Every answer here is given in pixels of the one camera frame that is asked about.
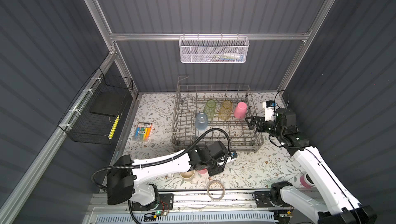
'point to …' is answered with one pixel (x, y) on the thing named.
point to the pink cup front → (240, 111)
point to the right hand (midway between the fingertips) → (255, 119)
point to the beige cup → (187, 175)
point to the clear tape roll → (224, 190)
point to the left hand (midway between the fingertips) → (221, 163)
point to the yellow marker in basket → (113, 127)
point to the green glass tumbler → (210, 108)
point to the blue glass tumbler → (201, 121)
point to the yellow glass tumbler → (225, 111)
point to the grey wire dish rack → (191, 99)
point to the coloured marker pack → (143, 131)
